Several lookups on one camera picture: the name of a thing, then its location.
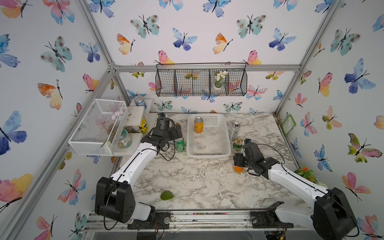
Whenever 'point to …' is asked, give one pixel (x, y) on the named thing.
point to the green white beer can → (237, 146)
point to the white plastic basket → (214, 142)
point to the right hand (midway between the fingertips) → (239, 156)
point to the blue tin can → (139, 100)
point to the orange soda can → (198, 125)
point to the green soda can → (180, 145)
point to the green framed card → (288, 124)
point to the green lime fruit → (166, 195)
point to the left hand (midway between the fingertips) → (174, 129)
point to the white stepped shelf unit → (140, 115)
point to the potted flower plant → (309, 174)
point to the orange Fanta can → (238, 169)
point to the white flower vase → (220, 82)
